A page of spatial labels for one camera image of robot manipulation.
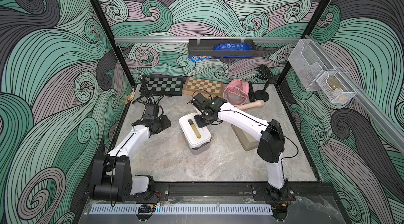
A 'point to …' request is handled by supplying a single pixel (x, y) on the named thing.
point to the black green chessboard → (165, 86)
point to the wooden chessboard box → (208, 88)
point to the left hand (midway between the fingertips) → (167, 121)
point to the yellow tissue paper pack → (194, 128)
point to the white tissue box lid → (194, 135)
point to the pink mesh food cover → (236, 92)
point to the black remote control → (251, 94)
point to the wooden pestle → (259, 103)
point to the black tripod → (147, 93)
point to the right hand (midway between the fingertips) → (202, 122)
